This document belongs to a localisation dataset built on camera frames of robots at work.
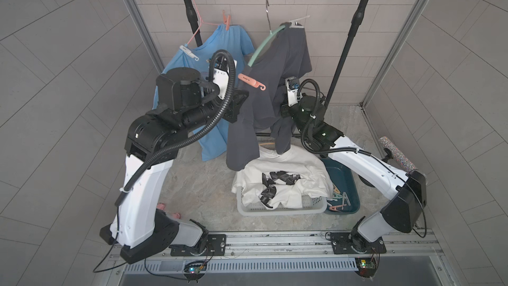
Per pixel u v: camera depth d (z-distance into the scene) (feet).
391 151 2.39
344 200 2.65
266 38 1.62
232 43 2.61
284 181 2.67
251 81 1.49
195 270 2.07
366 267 2.23
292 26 1.84
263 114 2.13
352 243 2.10
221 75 1.34
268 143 2.82
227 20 2.42
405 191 1.35
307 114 1.70
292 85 1.89
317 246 2.36
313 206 2.59
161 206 2.57
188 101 1.10
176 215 2.51
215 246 2.33
